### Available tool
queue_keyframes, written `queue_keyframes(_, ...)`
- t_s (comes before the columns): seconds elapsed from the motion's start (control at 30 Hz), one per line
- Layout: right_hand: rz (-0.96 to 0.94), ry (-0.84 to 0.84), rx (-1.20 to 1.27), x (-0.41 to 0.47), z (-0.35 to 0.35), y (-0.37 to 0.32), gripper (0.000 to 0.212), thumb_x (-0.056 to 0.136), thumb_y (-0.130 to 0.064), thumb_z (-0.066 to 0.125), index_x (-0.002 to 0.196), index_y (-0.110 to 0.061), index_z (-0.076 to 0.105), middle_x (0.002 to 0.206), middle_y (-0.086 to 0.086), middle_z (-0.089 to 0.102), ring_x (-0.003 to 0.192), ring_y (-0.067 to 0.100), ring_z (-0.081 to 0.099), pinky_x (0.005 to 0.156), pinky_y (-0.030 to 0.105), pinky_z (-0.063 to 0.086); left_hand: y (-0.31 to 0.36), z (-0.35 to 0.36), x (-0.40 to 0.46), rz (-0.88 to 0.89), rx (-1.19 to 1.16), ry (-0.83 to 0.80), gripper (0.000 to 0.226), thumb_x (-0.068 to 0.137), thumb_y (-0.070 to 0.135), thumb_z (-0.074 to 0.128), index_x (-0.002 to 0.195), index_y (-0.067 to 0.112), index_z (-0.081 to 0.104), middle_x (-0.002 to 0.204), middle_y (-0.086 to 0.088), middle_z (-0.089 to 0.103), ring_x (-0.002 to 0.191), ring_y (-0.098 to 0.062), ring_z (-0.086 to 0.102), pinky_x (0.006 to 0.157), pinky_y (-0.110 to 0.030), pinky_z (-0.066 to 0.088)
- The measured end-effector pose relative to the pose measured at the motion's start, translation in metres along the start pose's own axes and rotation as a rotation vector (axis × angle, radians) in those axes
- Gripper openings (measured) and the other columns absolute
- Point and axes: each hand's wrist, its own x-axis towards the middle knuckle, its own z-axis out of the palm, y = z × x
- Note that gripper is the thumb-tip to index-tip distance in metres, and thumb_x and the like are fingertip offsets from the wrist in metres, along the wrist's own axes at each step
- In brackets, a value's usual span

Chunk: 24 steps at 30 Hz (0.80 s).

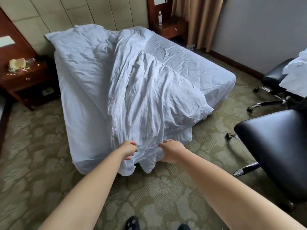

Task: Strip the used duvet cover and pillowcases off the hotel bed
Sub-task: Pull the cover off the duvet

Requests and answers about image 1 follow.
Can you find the clear water bottle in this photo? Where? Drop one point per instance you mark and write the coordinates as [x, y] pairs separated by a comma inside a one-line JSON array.
[[160, 18]]

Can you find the white slipper packet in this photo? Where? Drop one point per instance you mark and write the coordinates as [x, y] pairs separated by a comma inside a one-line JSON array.
[[48, 91]]

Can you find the person's right forearm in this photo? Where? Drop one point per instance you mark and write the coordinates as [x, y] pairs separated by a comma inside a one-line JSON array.
[[235, 196]]

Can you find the white duvet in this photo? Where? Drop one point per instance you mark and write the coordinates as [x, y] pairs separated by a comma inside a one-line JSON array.
[[144, 93]]

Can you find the person's black shoe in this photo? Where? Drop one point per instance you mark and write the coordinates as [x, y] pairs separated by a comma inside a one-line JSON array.
[[132, 223], [183, 227]]

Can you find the beige padded headboard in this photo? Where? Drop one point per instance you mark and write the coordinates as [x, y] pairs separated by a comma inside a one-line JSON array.
[[72, 11]]

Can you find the black office chair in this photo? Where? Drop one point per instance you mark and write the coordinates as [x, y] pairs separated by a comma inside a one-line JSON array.
[[273, 76], [275, 146]]

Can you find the wooden nightstand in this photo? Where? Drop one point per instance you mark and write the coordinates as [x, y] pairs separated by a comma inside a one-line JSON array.
[[170, 31], [24, 80]]

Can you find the scatter of small coloured pieces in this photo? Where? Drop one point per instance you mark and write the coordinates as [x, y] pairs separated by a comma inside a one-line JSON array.
[[25, 68]]

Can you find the white wall socket panel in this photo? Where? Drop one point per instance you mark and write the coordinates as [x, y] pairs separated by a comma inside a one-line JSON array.
[[159, 0]]

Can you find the beige curtain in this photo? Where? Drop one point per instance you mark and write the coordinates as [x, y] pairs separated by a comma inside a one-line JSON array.
[[203, 21]]

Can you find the clear glass ashtray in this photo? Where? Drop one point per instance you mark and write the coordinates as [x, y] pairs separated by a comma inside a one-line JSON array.
[[31, 60]]

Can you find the person's right hand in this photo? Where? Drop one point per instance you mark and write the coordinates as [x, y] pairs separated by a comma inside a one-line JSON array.
[[172, 150]]

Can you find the beige telephone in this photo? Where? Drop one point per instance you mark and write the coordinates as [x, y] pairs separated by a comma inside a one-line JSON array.
[[16, 64]]

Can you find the white wall switch panel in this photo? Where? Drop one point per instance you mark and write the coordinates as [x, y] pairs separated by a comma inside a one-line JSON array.
[[6, 41]]

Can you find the person's left hand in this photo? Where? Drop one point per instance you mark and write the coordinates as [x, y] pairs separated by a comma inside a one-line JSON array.
[[128, 149]]

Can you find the white bed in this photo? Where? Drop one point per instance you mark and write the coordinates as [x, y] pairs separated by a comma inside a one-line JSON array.
[[192, 64]]

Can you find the person's left forearm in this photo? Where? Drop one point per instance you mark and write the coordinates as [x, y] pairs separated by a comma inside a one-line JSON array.
[[84, 196]]

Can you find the white bedding bundle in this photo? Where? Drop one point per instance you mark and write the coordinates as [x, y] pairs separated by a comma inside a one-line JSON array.
[[295, 74]]

